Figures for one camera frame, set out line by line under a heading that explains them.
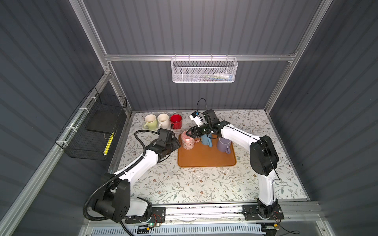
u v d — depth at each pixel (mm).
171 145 744
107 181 412
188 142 914
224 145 917
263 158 561
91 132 724
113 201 420
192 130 809
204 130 801
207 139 955
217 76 917
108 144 688
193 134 812
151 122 1020
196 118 838
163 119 1079
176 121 1086
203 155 963
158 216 724
